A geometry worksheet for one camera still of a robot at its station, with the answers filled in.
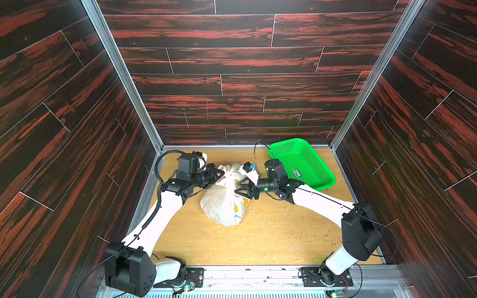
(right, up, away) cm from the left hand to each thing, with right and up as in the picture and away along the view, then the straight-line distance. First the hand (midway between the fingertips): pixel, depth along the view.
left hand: (226, 172), depth 77 cm
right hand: (+6, -6, +4) cm, 9 cm away
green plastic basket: (+45, +4, +36) cm, 58 cm away
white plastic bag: (-3, -14, +1) cm, 14 cm away
